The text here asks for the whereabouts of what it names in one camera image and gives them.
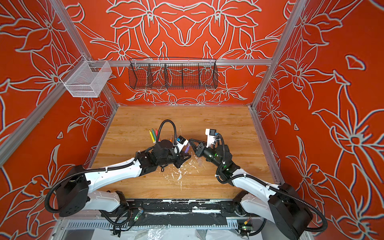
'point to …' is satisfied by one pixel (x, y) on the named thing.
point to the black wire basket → (173, 73)
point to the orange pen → (171, 140)
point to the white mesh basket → (86, 78)
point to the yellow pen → (152, 137)
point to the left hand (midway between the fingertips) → (190, 154)
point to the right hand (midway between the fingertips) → (186, 142)
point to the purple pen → (187, 149)
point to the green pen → (154, 135)
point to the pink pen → (156, 133)
